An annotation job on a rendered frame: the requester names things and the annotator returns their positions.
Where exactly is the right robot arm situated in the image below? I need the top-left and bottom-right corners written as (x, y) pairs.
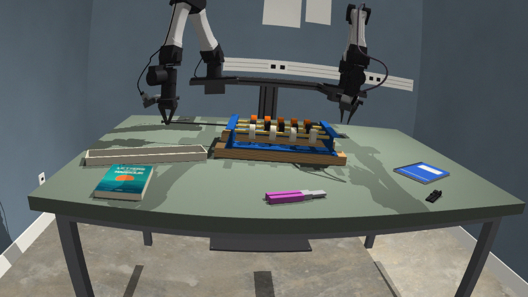
top-left (146, 0), bottom-right (237, 86)

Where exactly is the teal paperback book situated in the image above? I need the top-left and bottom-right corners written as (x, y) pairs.
top-left (94, 164), bottom-right (153, 201)

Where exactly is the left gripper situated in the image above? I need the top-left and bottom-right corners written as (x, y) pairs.
top-left (336, 81), bottom-right (363, 125)

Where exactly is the light brown wooden block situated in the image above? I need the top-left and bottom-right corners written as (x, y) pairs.
top-left (214, 142), bottom-right (347, 166)
top-left (221, 130), bottom-right (325, 147)

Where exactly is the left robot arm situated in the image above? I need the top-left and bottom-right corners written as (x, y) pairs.
top-left (323, 4), bottom-right (371, 112)

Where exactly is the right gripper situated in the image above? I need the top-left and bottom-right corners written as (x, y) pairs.
top-left (141, 83), bottom-right (179, 125)

